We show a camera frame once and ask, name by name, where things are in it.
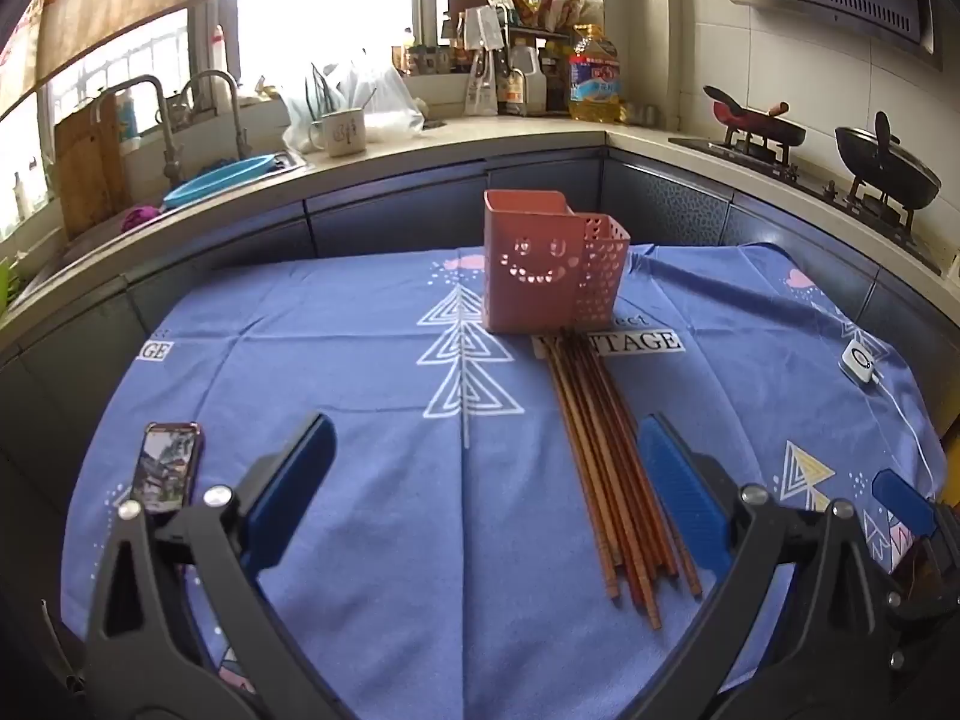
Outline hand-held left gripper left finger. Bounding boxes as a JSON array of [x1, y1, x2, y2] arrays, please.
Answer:
[[84, 412, 353, 720]]

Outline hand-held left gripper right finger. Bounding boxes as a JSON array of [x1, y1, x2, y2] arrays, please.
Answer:
[[622, 412, 893, 720]]

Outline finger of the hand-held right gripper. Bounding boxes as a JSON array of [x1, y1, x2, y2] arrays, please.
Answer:
[[872, 469, 960, 542], [885, 540, 960, 698]]

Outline bundle of brown wooden chopsticks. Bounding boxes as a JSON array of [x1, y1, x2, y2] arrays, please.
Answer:
[[541, 326, 704, 632]]

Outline pink plastic utensil holder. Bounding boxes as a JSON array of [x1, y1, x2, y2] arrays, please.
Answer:
[[482, 190, 632, 335]]

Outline blue printed tablecloth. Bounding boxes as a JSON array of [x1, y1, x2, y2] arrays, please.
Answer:
[[60, 240, 946, 720]]

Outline red smartphone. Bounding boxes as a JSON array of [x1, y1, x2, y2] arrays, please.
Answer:
[[129, 421, 205, 517]]

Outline stainless steel sink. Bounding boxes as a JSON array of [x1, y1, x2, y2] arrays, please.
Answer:
[[15, 150, 308, 293]]

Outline blue plastic basin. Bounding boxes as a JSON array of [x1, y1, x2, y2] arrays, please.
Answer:
[[163, 154, 277, 209]]

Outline black wok with lid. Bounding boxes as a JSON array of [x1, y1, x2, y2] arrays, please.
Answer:
[[835, 111, 942, 209]]

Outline black gas stove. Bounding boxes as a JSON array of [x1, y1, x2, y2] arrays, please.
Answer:
[[667, 131, 946, 275]]

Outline white mug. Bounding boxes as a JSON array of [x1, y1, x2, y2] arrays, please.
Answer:
[[307, 109, 366, 158]]

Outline steel arched faucet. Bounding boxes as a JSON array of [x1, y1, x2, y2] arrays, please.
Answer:
[[180, 70, 252, 162], [90, 75, 185, 185]]

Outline wooden cutting board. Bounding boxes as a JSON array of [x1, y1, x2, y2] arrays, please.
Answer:
[[54, 94, 132, 241]]

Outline red frying pan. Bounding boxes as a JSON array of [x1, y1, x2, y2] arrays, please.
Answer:
[[703, 85, 807, 147]]

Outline clear plastic bag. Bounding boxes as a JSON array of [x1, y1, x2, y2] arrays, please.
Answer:
[[281, 52, 425, 155]]

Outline green onions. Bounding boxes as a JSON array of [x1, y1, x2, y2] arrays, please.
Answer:
[[304, 64, 342, 117]]

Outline yellow cooking oil bottle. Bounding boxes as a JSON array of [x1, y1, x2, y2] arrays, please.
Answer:
[[568, 24, 627, 125]]

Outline white plastic jug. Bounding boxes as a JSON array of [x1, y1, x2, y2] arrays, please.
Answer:
[[501, 41, 548, 117]]

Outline black metal rack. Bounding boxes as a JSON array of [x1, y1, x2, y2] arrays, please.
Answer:
[[506, 24, 575, 115]]

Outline row of spice jars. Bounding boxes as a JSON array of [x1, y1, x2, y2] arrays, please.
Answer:
[[390, 41, 470, 77]]

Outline white knife package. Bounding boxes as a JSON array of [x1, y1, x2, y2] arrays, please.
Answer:
[[461, 6, 505, 117]]

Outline narrow patterned roller blind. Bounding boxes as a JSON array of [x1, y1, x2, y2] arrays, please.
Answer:
[[0, 0, 57, 117]]

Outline wide patterned roller blind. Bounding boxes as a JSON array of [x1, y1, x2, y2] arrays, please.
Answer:
[[34, 0, 230, 87]]

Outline white cable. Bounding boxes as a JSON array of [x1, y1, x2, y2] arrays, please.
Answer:
[[872, 386, 940, 497]]

